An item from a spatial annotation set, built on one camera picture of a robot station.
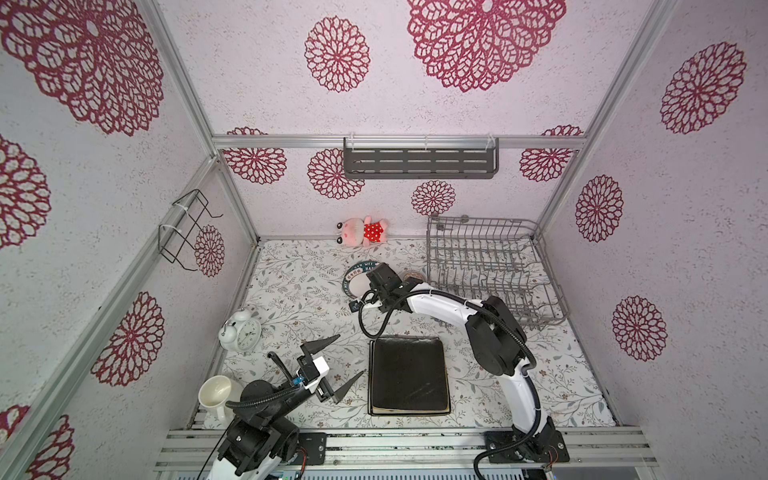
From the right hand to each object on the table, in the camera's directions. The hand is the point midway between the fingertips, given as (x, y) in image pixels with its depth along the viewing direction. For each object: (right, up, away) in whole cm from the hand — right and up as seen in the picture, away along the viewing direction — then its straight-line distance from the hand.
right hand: (380, 279), depth 97 cm
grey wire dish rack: (+39, +7, +17) cm, 43 cm away
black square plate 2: (+8, -26, -15) cm, 31 cm away
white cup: (-43, -29, -19) cm, 55 cm away
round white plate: (-8, -1, +7) cm, 11 cm away
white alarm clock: (-39, -15, -12) cm, 43 cm away
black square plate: (+16, -32, -22) cm, 42 cm away
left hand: (-7, -16, -30) cm, 35 cm away
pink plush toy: (-10, +18, +19) cm, 27 cm away
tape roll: (+12, +1, +12) cm, 17 cm away
